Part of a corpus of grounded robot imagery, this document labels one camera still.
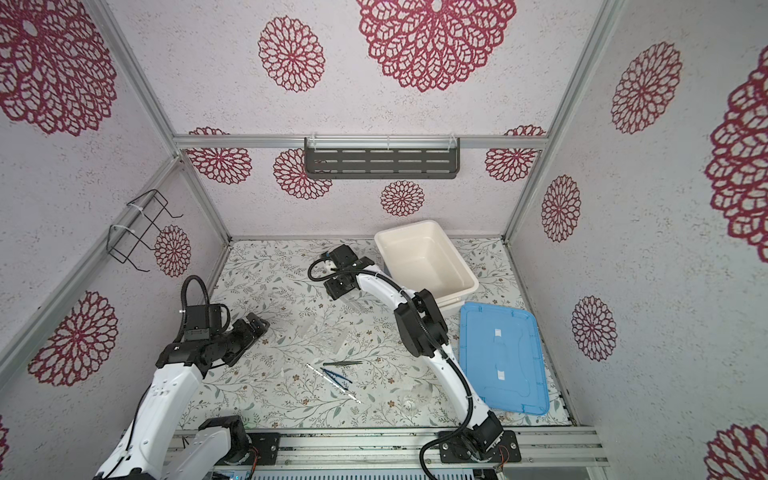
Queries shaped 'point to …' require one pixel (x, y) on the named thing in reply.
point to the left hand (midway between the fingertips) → (260, 338)
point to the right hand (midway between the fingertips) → (335, 281)
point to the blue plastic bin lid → (501, 356)
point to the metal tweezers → (343, 363)
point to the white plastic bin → (419, 256)
